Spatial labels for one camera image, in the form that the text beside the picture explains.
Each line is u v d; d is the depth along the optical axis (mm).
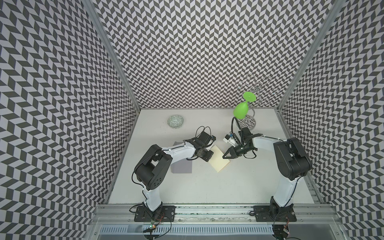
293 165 501
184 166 906
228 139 867
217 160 882
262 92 788
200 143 726
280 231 691
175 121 1086
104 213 736
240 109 863
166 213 719
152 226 661
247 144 745
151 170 474
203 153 777
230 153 852
